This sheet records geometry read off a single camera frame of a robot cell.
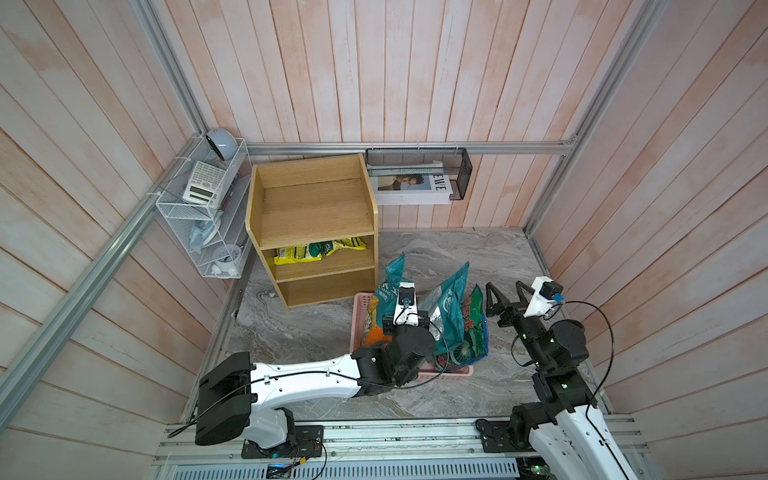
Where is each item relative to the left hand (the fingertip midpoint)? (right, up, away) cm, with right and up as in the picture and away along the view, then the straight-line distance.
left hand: (407, 296), depth 71 cm
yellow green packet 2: (-16, +14, +18) cm, 28 cm away
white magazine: (+3, +34, +24) cm, 42 cm away
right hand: (+23, +4, 0) cm, 23 cm away
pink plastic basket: (-13, -8, +17) cm, 23 cm away
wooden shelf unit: (-28, +26, +13) cm, 40 cm away
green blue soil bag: (+17, -12, +1) cm, 21 cm away
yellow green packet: (-29, +11, +16) cm, 35 cm away
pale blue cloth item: (-57, +17, +10) cm, 60 cm away
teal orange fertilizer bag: (+10, -3, +3) cm, 11 cm away
